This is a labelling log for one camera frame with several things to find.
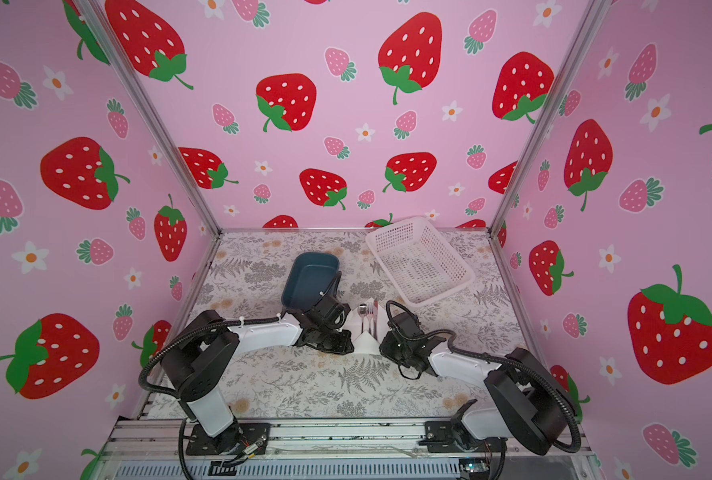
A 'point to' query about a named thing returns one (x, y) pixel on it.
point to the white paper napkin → (364, 342)
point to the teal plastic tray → (308, 275)
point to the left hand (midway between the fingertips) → (356, 349)
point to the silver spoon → (363, 312)
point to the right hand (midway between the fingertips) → (377, 347)
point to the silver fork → (370, 303)
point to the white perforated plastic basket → (420, 263)
